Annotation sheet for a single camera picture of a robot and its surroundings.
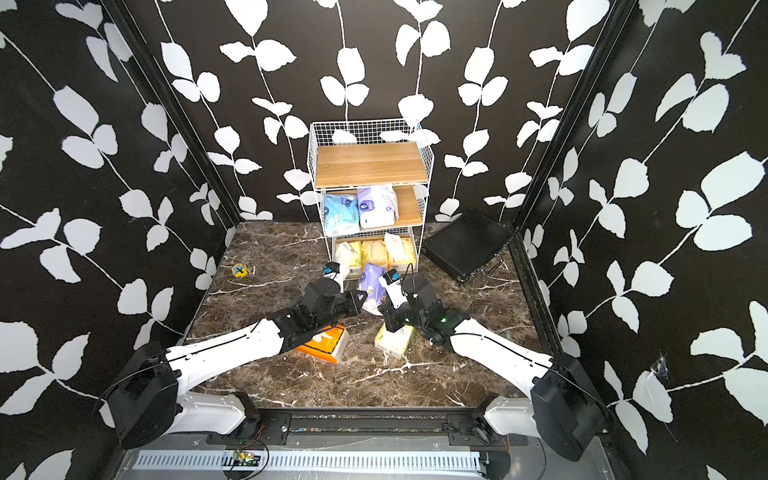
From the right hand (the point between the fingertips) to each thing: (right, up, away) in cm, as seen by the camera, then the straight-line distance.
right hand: (377, 304), depth 80 cm
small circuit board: (-31, -36, -9) cm, 48 cm away
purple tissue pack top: (-2, +6, +2) cm, 7 cm away
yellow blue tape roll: (-50, +8, +24) cm, 56 cm away
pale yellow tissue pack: (+5, -12, +5) cm, 14 cm away
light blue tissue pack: (-10, +25, +3) cm, 27 cm away
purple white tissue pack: (0, +27, +2) cm, 27 cm away
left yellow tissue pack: (-13, +12, +21) cm, 28 cm away
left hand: (-2, +4, 0) cm, 4 cm away
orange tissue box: (-14, -11, +1) cm, 18 cm away
